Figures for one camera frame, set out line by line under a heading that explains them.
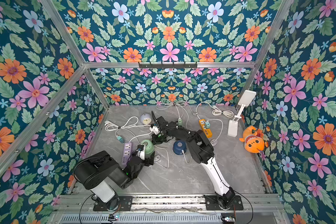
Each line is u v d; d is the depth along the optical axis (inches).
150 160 32.1
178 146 33.1
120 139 37.6
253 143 34.7
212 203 28.4
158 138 33.9
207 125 38.9
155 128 35.7
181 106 45.2
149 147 33.1
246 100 33.2
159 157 35.4
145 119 40.2
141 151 30.3
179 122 39.1
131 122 42.5
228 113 44.1
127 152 35.7
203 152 23.4
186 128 26.9
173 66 36.0
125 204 28.9
